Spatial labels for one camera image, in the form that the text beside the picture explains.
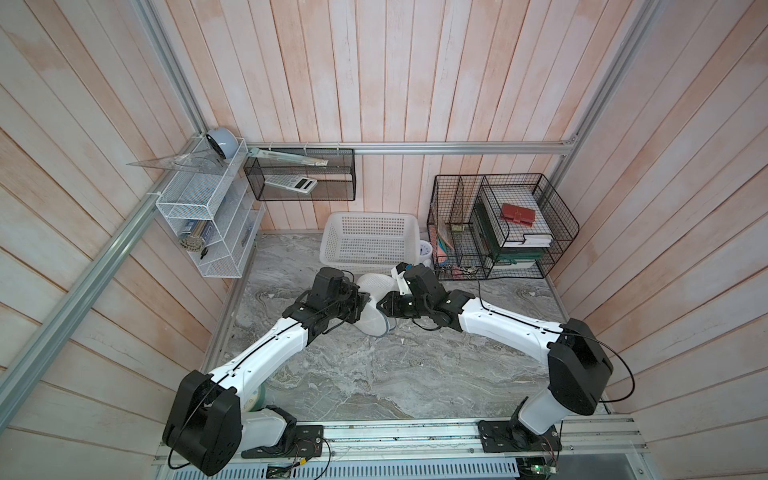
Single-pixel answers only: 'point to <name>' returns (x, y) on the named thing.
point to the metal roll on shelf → (197, 232)
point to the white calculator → (299, 184)
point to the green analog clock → (257, 399)
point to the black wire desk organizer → (452, 198)
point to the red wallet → (518, 214)
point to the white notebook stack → (513, 234)
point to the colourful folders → (439, 247)
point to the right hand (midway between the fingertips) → (377, 305)
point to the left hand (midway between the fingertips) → (373, 294)
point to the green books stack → (508, 258)
